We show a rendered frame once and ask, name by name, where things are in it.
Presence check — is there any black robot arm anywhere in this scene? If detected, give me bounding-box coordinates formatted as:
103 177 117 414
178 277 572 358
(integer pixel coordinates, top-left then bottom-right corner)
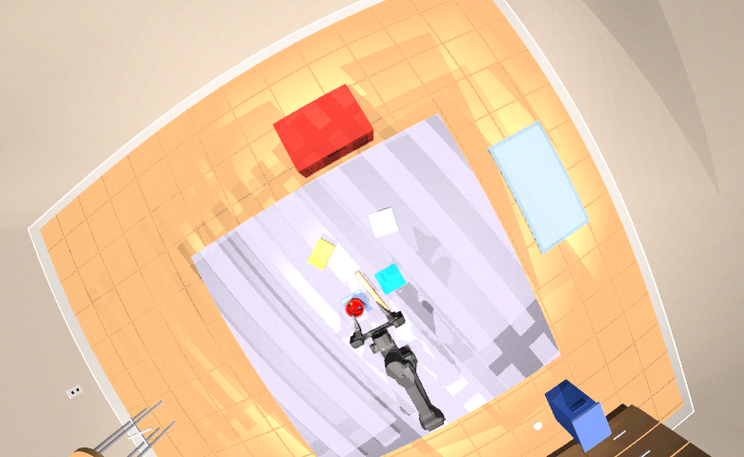
369 330 446 432

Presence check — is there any yellow rectangular block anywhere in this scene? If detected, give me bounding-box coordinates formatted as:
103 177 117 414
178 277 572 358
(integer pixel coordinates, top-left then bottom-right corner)
308 238 335 269

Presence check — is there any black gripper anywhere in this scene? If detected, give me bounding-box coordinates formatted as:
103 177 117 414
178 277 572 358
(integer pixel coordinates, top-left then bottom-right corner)
350 301 406 353

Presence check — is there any red cup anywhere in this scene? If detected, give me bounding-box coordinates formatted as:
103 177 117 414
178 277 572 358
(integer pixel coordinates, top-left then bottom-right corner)
346 298 364 318

